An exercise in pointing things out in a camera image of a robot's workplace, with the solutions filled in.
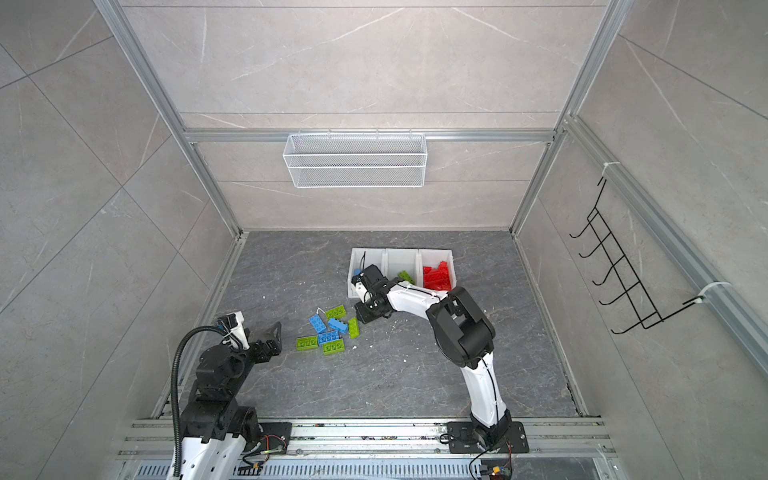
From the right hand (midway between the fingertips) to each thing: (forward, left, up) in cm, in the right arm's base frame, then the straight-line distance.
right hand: (361, 312), depth 96 cm
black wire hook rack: (-14, -64, +30) cm, 72 cm away
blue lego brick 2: (-9, +10, +1) cm, 14 cm away
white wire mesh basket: (+42, +1, +30) cm, 52 cm away
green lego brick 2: (-1, +8, +1) cm, 8 cm away
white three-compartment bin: (+19, -10, +3) cm, 22 cm away
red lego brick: (+10, -23, +6) cm, 25 cm away
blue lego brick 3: (-5, +7, +2) cm, 9 cm away
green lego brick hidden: (-6, +2, +1) cm, 7 cm away
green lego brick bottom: (-12, +8, +1) cm, 14 cm away
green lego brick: (+14, -15, +1) cm, 21 cm away
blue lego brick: (-4, +14, +1) cm, 15 cm away
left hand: (-10, +25, +15) cm, 31 cm away
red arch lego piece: (+9, -27, +5) cm, 29 cm away
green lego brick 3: (-11, +16, +2) cm, 19 cm away
